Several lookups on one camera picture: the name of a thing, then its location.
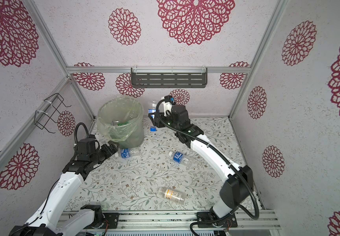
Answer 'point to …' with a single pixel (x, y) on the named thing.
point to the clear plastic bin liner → (119, 118)
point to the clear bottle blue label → (125, 153)
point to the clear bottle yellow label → (176, 196)
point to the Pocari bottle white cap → (180, 158)
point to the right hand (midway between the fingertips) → (151, 113)
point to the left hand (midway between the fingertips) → (115, 148)
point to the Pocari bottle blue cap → (153, 128)
